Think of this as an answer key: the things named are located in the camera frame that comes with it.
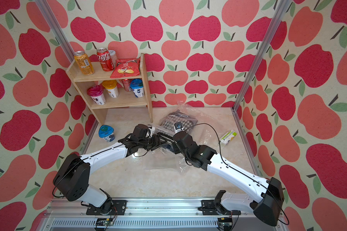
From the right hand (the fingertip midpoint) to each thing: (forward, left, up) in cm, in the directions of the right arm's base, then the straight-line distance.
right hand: (178, 140), depth 75 cm
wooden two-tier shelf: (+32, +40, -2) cm, 52 cm away
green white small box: (+17, -32, -19) cm, 41 cm away
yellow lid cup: (+32, +47, +9) cm, 57 cm away
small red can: (+38, +39, +8) cm, 55 cm away
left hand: (+2, +7, -8) cm, 11 cm away
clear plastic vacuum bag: (0, +10, -22) cm, 24 cm away
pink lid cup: (+23, +53, +10) cm, 58 cm away
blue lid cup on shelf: (+34, +30, +9) cm, 46 cm away
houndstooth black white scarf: (+21, +8, -9) cm, 24 cm away
